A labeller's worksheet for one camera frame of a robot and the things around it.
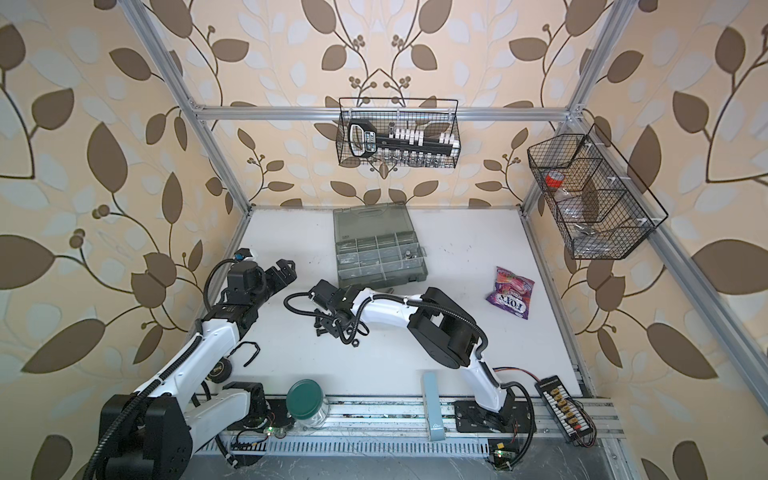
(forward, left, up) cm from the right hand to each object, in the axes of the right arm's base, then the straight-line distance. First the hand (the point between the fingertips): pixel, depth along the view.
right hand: (337, 320), depth 91 cm
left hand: (+10, +15, +15) cm, 24 cm away
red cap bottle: (+29, -67, +28) cm, 78 cm away
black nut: (-8, -6, -1) cm, 10 cm away
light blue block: (-30, -27, +3) cm, 40 cm away
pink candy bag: (+6, -55, +2) cm, 55 cm away
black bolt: (-3, +4, 0) cm, 6 cm away
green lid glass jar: (-25, +3, +9) cm, 27 cm away
